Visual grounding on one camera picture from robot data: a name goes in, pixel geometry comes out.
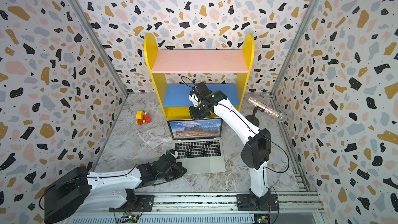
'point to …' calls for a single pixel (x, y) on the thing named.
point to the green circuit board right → (261, 218)
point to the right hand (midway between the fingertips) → (191, 117)
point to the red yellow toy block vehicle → (142, 117)
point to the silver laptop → (199, 144)
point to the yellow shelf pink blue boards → (178, 71)
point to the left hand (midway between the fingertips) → (190, 171)
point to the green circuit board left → (128, 219)
